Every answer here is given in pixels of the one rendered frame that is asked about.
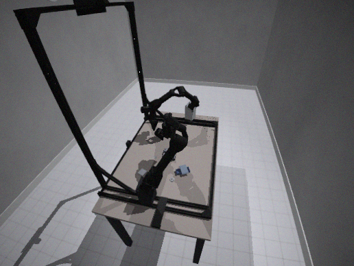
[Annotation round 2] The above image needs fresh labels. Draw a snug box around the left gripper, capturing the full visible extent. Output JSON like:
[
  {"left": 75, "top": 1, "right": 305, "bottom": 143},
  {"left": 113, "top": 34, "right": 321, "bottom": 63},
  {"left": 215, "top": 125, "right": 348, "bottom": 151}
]
[{"left": 149, "top": 112, "right": 158, "bottom": 131}]

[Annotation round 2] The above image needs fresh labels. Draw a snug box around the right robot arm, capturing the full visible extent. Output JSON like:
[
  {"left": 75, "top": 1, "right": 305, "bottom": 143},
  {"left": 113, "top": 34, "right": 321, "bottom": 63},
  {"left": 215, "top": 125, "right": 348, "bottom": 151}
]
[{"left": 139, "top": 113, "right": 188, "bottom": 194}]

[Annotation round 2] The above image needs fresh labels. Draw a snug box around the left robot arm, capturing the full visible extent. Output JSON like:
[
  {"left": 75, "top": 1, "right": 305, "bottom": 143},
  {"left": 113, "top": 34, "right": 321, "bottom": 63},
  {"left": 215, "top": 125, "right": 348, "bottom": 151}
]
[{"left": 141, "top": 86, "right": 200, "bottom": 121}]

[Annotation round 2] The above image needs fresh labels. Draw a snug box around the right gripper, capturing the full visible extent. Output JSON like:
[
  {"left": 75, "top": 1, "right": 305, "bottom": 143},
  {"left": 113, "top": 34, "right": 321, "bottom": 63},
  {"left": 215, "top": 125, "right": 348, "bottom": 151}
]
[{"left": 154, "top": 128, "right": 172, "bottom": 141}]

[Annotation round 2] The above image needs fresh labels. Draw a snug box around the light blue metal plate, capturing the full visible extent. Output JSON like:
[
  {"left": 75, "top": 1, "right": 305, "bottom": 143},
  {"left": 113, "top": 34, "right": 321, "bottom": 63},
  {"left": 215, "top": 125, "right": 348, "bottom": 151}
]
[{"left": 179, "top": 165, "right": 189, "bottom": 175}]

